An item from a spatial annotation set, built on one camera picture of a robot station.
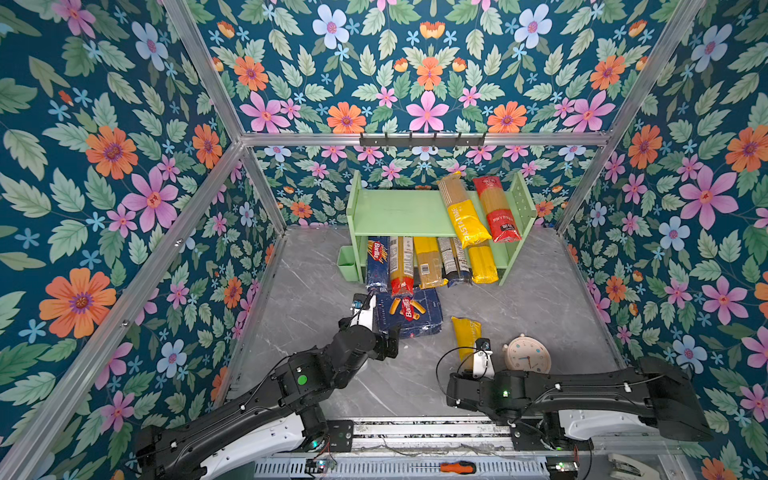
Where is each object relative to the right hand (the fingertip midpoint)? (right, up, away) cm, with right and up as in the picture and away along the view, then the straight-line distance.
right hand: (463, 382), depth 78 cm
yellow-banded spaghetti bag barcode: (+8, +31, +12) cm, 35 cm away
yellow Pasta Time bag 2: (+3, +11, +10) cm, 15 cm away
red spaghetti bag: (+11, +42, 0) cm, 44 cm away
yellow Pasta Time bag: (+1, +46, +4) cm, 46 cm away
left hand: (-19, +19, -10) cm, 28 cm away
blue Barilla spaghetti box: (-24, +32, +12) cm, 42 cm away
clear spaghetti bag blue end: (0, +33, +13) cm, 35 cm away
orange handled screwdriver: (-1, -15, -10) cm, 18 cm away
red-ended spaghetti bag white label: (-16, +30, +10) cm, 36 cm away
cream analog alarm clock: (+20, +5, +8) cm, 22 cm away
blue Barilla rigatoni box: (-12, +16, +10) cm, 22 cm away
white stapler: (+35, -15, -10) cm, 40 cm away
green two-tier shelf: (-9, +50, +36) cm, 62 cm away
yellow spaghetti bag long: (-8, +31, +11) cm, 34 cm away
